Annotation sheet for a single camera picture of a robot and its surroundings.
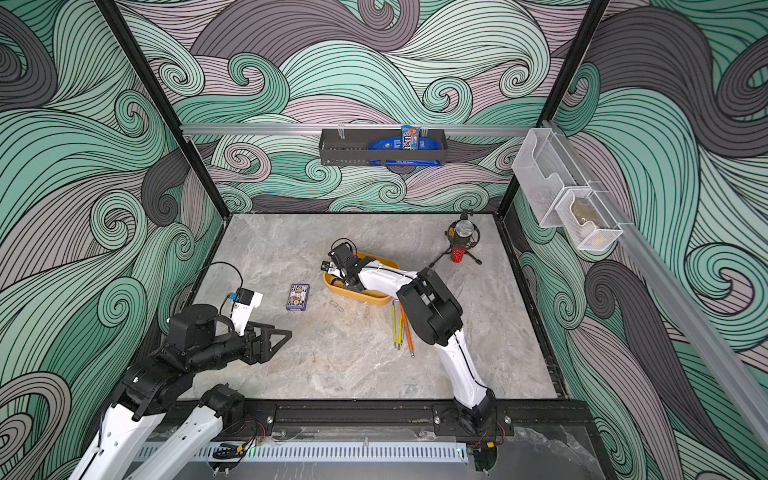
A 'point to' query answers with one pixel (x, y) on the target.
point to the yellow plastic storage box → (369, 297)
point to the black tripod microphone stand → (462, 233)
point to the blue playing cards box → (297, 297)
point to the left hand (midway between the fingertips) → (282, 329)
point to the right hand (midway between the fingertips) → (364, 266)
